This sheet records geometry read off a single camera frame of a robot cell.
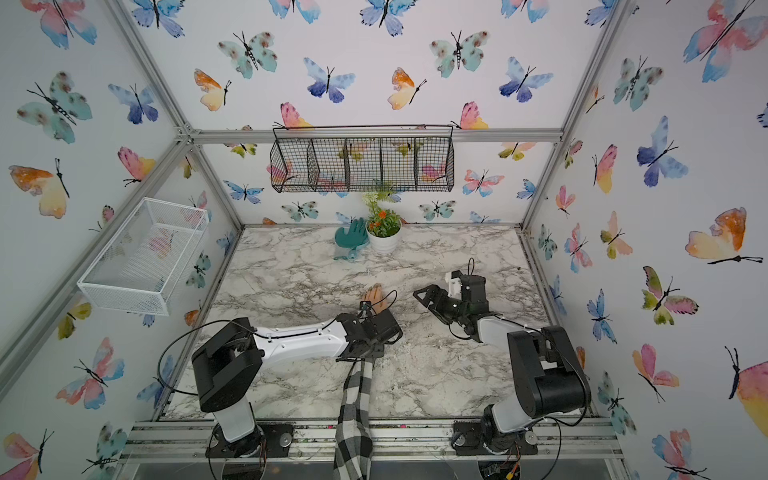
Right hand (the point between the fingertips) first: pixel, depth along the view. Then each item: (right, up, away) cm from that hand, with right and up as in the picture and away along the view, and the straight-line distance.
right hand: (423, 297), depth 89 cm
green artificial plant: (-13, +23, +10) cm, 28 cm away
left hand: (-13, -14, -3) cm, 19 cm away
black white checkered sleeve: (-17, -30, -24) cm, 42 cm away
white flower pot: (-12, +16, +21) cm, 29 cm away
